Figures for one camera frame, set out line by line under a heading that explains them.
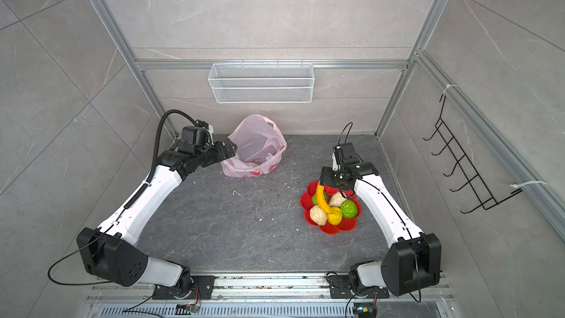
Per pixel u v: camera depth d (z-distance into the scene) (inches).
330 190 36.3
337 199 35.4
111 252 15.6
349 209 33.3
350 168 22.1
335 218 33.0
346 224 33.8
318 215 32.9
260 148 44.5
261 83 39.6
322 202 33.1
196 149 23.7
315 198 35.4
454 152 28.1
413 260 15.4
